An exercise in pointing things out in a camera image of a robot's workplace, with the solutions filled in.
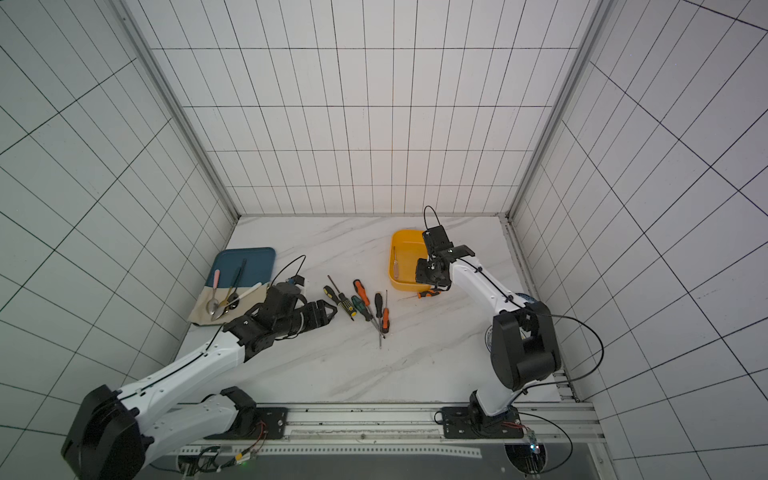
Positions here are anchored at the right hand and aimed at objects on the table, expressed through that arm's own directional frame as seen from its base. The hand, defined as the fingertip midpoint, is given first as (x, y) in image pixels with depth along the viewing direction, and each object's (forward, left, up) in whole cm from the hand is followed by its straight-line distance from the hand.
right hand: (415, 274), depth 90 cm
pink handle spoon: (-10, +65, -8) cm, 66 cm away
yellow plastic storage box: (+18, +3, -10) cm, 21 cm away
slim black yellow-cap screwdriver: (-9, +11, -9) cm, 17 cm away
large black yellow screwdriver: (-4, +27, -7) cm, 28 cm away
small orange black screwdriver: (-10, +9, -10) cm, 16 cm away
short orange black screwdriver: (-2, -5, -8) cm, 10 cm away
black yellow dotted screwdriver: (-7, +22, -7) cm, 24 cm away
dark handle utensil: (-7, +58, -7) cm, 59 cm away
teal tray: (+6, +55, -8) cm, 56 cm away
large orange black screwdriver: (0, +19, -8) cm, 20 cm away
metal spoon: (-11, +61, -7) cm, 62 cm away
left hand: (-16, +25, 0) cm, 30 cm away
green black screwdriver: (-7, +18, -7) cm, 20 cm away
